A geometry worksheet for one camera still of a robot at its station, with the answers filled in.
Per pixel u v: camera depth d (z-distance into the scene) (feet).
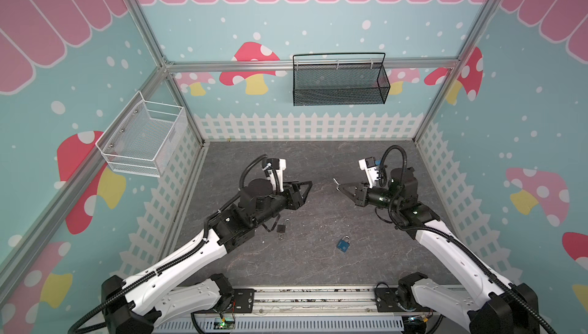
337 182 3.48
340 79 3.06
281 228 2.95
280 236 2.86
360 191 2.13
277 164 2.01
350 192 2.32
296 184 1.98
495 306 1.25
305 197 2.06
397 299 2.39
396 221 1.90
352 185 2.28
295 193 1.92
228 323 2.37
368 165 2.20
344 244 2.80
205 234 1.55
